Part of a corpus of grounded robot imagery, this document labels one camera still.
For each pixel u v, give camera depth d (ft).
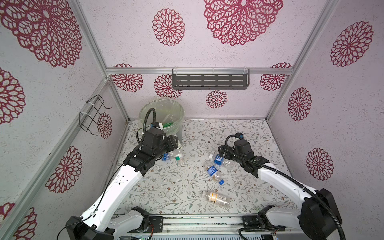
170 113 3.26
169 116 3.28
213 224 2.48
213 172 2.86
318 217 1.31
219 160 3.01
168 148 2.09
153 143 1.68
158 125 2.16
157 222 2.41
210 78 3.04
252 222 2.40
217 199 2.54
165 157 3.05
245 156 2.05
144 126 1.69
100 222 1.25
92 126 2.44
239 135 2.42
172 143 2.05
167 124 3.06
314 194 1.39
